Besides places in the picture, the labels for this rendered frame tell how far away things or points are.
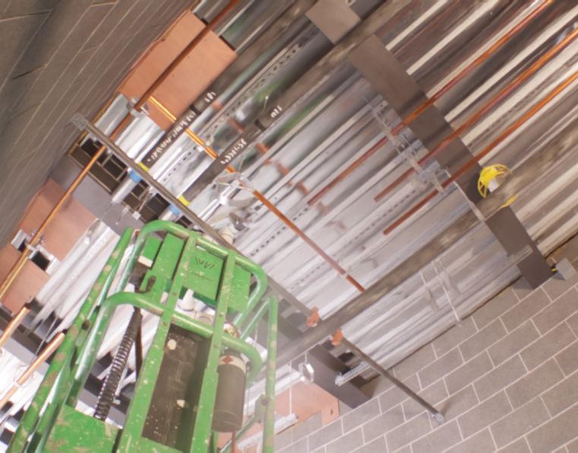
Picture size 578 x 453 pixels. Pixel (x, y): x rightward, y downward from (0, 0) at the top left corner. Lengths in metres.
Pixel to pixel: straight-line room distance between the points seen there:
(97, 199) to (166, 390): 1.92
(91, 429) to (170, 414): 0.28
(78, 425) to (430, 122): 2.37
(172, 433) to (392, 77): 2.12
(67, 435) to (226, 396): 0.51
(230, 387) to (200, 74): 1.95
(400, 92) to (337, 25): 0.52
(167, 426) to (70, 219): 2.41
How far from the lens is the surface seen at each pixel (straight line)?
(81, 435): 1.17
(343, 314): 2.55
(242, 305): 1.72
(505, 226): 3.29
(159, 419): 1.34
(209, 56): 2.83
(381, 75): 2.66
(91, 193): 3.10
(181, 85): 2.90
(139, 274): 1.68
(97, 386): 4.65
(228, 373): 1.50
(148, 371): 1.28
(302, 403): 4.38
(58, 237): 3.65
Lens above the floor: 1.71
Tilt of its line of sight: 61 degrees up
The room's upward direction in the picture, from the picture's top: straight up
